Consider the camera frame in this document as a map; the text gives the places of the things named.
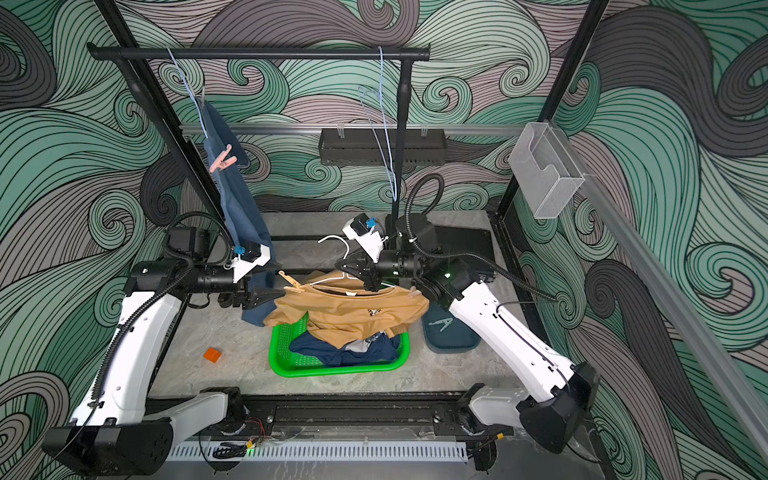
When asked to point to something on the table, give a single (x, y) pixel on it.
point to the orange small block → (212, 354)
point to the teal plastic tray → (444, 333)
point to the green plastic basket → (285, 364)
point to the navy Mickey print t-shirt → (382, 348)
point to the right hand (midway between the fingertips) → (336, 266)
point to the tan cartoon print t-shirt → (337, 313)
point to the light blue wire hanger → (374, 139)
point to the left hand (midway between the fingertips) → (278, 274)
